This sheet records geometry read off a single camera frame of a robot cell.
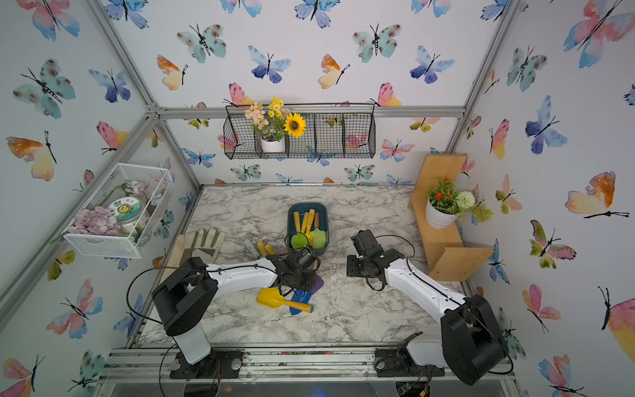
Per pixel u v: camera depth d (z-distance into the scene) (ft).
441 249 3.00
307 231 3.35
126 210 2.15
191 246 3.23
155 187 2.59
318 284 2.92
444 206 2.83
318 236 3.33
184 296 1.64
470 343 1.35
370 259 2.17
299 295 2.85
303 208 3.54
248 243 3.27
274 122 2.84
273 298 2.84
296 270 2.33
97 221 1.95
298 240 3.25
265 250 3.15
